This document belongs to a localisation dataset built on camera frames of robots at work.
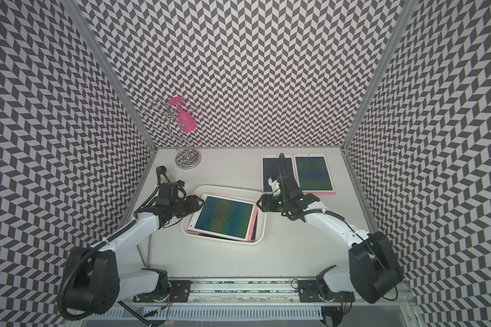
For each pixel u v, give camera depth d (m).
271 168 1.08
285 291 0.75
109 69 0.87
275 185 0.77
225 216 0.89
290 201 0.64
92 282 0.40
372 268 0.41
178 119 1.05
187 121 1.08
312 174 1.08
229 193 1.04
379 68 0.82
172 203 0.70
